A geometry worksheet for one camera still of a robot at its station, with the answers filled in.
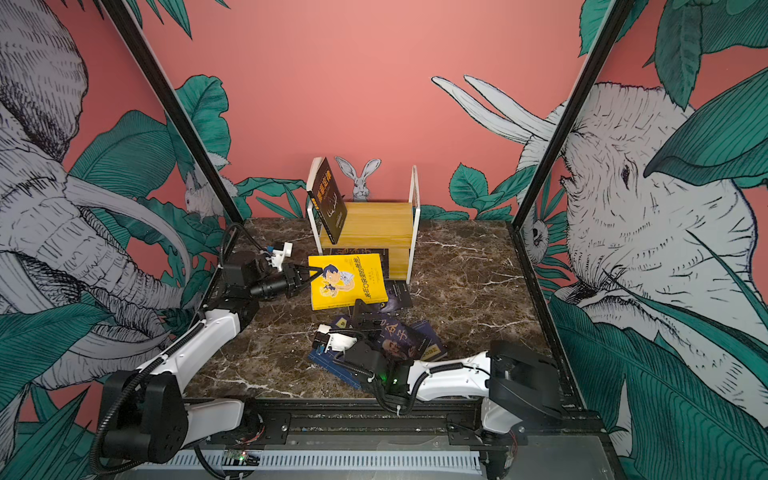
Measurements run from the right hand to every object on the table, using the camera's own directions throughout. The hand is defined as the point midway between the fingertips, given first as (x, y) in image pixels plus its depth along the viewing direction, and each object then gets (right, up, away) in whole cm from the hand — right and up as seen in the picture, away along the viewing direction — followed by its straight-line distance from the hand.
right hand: (354, 307), depth 73 cm
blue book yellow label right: (+20, -13, +13) cm, 27 cm away
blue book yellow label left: (-10, -18, +12) cm, 24 cm away
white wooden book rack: (+8, +21, +18) cm, 29 cm away
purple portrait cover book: (+11, -12, +14) cm, 22 cm away
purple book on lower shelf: (+6, +13, +31) cm, 34 cm away
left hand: (-9, +9, +3) cm, 13 cm away
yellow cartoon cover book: (-3, +6, +7) cm, 10 cm away
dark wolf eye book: (+11, -1, +25) cm, 27 cm away
